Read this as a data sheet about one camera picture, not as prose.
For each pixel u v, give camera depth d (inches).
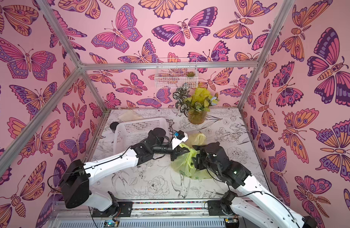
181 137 23.9
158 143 23.5
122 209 28.9
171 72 38.4
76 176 18.7
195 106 38.4
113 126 40.4
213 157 20.0
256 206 21.8
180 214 28.8
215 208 29.1
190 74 36.4
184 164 28.2
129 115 46.4
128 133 40.8
